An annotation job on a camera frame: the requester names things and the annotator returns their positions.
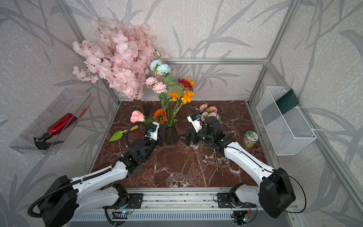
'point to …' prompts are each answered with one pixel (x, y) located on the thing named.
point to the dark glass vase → (171, 135)
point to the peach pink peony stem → (211, 111)
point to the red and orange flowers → (166, 118)
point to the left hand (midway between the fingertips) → (163, 126)
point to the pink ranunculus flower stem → (216, 160)
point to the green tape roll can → (250, 139)
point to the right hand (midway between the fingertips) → (183, 132)
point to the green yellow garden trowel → (118, 135)
